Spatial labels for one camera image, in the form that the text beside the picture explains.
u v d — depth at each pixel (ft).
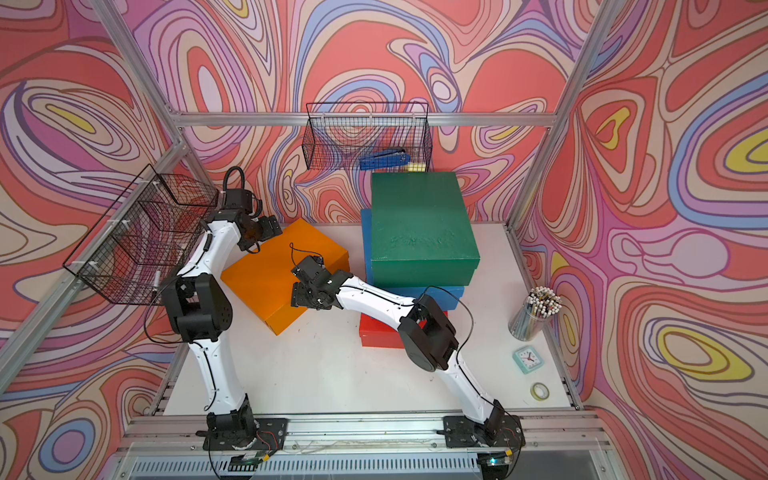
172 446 2.41
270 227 3.03
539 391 2.63
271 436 2.37
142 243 2.56
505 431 2.36
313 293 2.21
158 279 2.40
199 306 1.80
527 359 2.76
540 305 2.51
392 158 2.98
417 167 2.76
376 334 2.63
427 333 1.72
